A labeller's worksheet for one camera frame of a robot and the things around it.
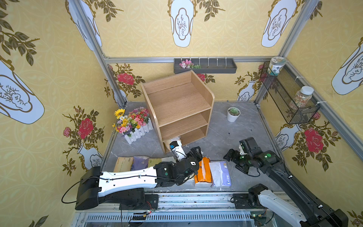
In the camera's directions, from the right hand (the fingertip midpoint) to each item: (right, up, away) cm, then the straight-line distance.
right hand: (228, 159), depth 79 cm
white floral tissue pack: (-34, 0, +2) cm, 34 cm away
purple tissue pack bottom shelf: (-5, -7, -2) cm, 9 cm away
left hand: (-20, +7, -7) cm, 22 cm away
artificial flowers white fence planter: (-57, +18, +11) cm, 61 cm away
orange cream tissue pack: (-61, -4, +4) cm, 61 cm away
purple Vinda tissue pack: (-51, -3, +5) cm, 51 cm away
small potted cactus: (+11, +26, +24) cm, 37 cm away
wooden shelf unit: (-27, +30, -3) cm, 40 cm away
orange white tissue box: (-15, -9, -5) cm, 18 cm away
